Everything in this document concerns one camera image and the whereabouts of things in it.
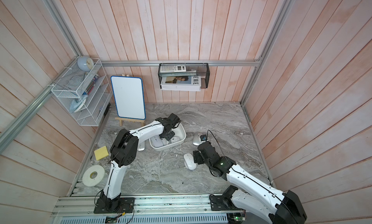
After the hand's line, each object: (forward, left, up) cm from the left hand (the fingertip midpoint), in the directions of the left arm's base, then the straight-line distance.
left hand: (165, 133), depth 99 cm
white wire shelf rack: (+11, +46, +27) cm, 54 cm away
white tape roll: (-28, +40, -2) cm, 49 cm away
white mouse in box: (-6, +5, 0) cm, 8 cm away
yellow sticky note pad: (-14, +41, -3) cm, 43 cm away
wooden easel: (+9, +27, +5) cm, 29 cm away
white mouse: (-20, -17, 0) cm, 26 cm away
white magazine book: (+22, -12, +26) cm, 36 cm away
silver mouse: (-4, -22, -2) cm, 23 cm away
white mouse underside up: (-5, -7, +1) cm, 9 cm away
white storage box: (+2, -11, 0) cm, 11 cm away
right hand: (-16, -23, +8) cm, 29 cm away
